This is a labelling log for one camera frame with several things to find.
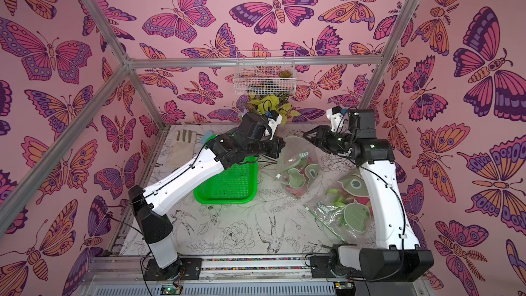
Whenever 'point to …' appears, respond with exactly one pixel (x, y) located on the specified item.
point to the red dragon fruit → (298, 177)
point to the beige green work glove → (180, 152)
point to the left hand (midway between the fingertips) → (289, 143)
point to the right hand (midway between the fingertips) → (310, 136)
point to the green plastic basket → (237, 184)
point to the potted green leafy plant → (266, 102)
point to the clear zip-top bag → (298, 146)
